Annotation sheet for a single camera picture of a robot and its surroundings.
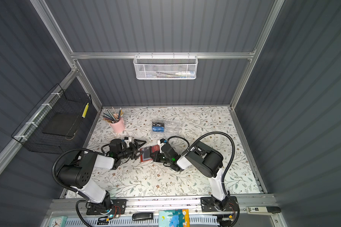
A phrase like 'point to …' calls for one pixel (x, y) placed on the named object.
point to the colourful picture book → (174, 218)
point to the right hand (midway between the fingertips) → (150, 155)
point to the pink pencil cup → (118, 126)
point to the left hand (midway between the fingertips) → (146, 147)
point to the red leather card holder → (146, 155)
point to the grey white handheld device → (264, 210)
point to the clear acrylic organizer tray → (171, 126)
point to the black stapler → (142, 216)
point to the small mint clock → (58, 222)
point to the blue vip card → (158, 129)
